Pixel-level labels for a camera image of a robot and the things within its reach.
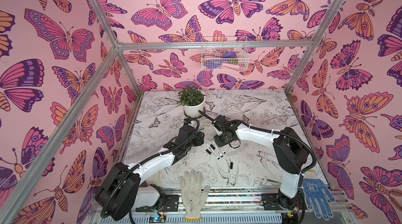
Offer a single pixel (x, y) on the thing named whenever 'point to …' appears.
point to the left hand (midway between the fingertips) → (202, 133)
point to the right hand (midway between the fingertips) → (219, 140)
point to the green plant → (190, 96)
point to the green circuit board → (155, 219)
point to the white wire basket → (224, 59)
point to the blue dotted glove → (316, 195)
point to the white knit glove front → (194, 197)
